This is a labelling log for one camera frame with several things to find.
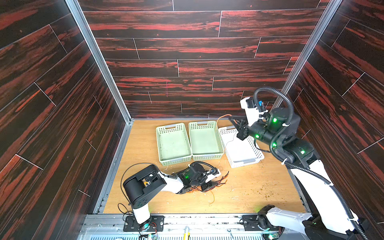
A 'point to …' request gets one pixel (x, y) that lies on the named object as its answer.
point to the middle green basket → (205, 142)
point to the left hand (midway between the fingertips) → (216, 180)
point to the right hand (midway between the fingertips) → (234, 114)
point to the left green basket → (173, 143)
